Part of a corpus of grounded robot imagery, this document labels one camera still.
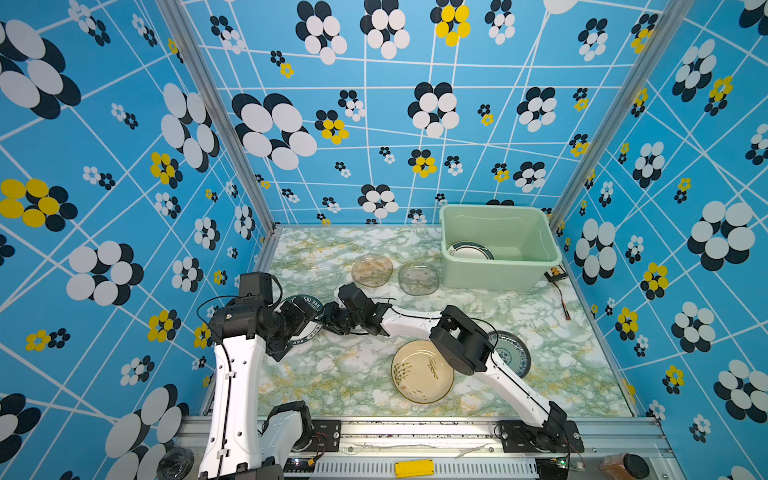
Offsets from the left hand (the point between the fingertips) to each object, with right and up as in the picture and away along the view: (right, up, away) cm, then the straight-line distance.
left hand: (309, 320), depth 73 cm
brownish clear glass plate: (+13, +10, +33) cm, 37 cm away
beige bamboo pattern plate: (+29, -18, +11) cm, 35 cm away
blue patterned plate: (+56, -12, +14) cm, 59 cm away
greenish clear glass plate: (+30, +8, +31) cm, 44 cm away
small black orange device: (+78, +9, +31) cm, 85 cm away
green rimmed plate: (-3, -6, +18) cm, 19 cm away
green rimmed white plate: (+49, +18, +36) cm, 63 cm away
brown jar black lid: (+70, -29, -10) cm, 76 cm away
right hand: (-3, -4, +18) cm, 18 cm away
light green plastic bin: (+67, +22, +32) cm, 77 cm away
